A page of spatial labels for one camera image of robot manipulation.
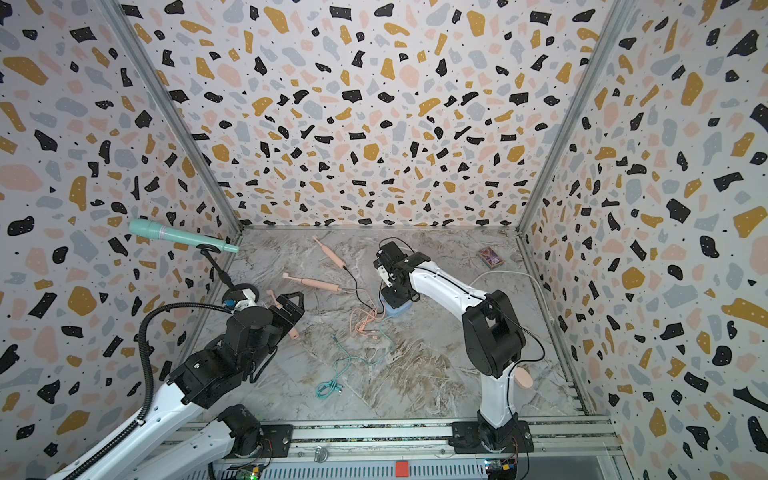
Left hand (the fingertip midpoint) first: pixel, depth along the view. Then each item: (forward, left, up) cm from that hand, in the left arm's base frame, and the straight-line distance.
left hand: (303, 304), depth 73 cm
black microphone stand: (+15, +28, +4) cm, 32 cm away
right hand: (+11, -24, -15) cm, 30 cm away
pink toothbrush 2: (+32, 0, -21) cm, 38 cm away
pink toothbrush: (+22, +7, -22) cm, 32 cm away
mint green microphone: (+15, +34, +10) cm, 39 cm away
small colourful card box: (+34, -58, -23) cm, 71 cm away
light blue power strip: (+9, -22, -22) cm, 32 cm away
